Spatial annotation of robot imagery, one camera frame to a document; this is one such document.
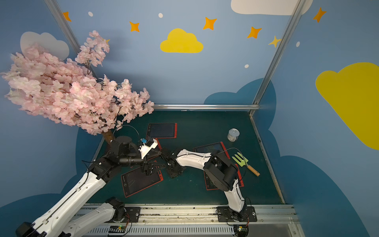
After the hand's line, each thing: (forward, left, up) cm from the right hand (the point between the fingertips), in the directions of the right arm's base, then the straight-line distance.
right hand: (176, 171), depth 89 cm
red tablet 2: (-5, +6, +33) cm, 34 cm away
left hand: (-3, +4, +25) cm, 25 cm away
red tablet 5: (-7, -21, 0) cm, 22 cm away
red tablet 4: (+20, -26, -2) cm, 33 cm away
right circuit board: (-27, -36, -4) cm, 45 cm away
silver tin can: (+27, -37, +4) cm, 46 cm away
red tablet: (+32, +15, -1) cm, 35 cm away
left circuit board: (-31, +27, -2) cm, 41 cm away
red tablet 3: (-7, +24, 0) cm, 25 cm away
